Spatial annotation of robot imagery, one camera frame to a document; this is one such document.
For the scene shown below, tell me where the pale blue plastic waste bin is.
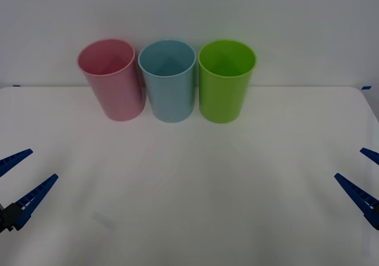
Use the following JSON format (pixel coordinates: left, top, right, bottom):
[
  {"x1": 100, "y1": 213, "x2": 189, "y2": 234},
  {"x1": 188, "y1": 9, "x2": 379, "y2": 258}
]
[{"x1": 137, "y1": 39, "x2": 197, "y2": 123}]

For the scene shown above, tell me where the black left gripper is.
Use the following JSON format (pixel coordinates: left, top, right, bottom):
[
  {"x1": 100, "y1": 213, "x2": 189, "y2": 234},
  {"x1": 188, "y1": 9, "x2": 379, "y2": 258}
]
[{"x1": 0, "y1": 149, "x2": 59, "y2": 233}]

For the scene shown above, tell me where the green plastic waste bin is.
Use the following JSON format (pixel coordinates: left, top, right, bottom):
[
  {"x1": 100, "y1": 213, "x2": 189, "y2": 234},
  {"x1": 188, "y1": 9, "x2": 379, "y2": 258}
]
[{"x1": 197, "y1": 39, "x2": 258, "y2": 124}]

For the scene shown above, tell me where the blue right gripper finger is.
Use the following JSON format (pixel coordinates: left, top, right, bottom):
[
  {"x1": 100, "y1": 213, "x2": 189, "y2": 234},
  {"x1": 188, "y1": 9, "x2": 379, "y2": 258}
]
[
  {"x1": 334, "y1": 172, "x2": 379, "y2": 230},
  {"x1": 359, "y1": 148, "x2": 379, "y2": 165}
]

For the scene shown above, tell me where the pink plastic waste bin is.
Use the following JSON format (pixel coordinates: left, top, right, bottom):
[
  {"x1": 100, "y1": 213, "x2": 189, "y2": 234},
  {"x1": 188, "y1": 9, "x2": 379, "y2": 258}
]
[{"x1": 76, "y1": 38, "x2": 146, "y2": 122}]

